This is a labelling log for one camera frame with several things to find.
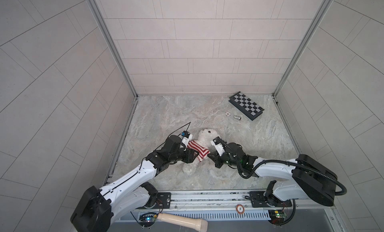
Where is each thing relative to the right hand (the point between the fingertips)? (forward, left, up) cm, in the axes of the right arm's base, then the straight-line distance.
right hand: (207, 158), depth 80 cm
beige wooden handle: (-28, +6, -1) cm, 28 cm away
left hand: (+2, +4, +4) cm, 7 cm away
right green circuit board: (-27, -30, -7) cm, 41 cm away
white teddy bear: (+11, 0, +3) cm, 11 cm away
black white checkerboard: (+37, -32, -1) cm, 48 cm away
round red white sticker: (-23, -13, -6) cm, 27 cm away
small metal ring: (+33, -18, -4) cm, 38 cm away
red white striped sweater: (+2, +3, +4) cm, 5 cm away
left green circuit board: (-24, +29, -3) cm, 38 cm away
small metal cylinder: (+28, -24, -4) cm, 38 cm away
